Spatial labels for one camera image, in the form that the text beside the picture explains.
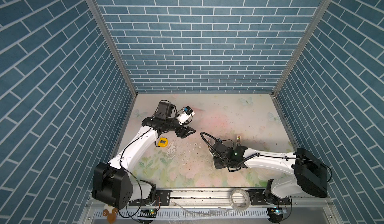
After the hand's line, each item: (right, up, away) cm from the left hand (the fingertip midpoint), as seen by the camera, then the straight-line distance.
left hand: (191, 126), depth 79 cm
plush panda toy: (-37, -38, -11) cm, 54 cm away
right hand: (+12, -21, +4) cm, 25 cm away
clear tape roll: (+28, -33, -7) cm, 44 cm away
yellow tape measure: (-18, -12, +13) cm, 25 cm away
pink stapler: (+29, -12, +13) cm, 34 cm away
